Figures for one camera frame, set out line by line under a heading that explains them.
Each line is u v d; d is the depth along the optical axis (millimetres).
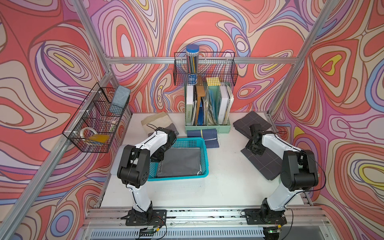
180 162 923
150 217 677
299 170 479
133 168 492
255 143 762
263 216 676
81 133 661
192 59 744
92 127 734
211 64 937
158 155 767
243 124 1115
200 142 926
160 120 1155
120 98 808
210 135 1024
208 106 950
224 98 936
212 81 911
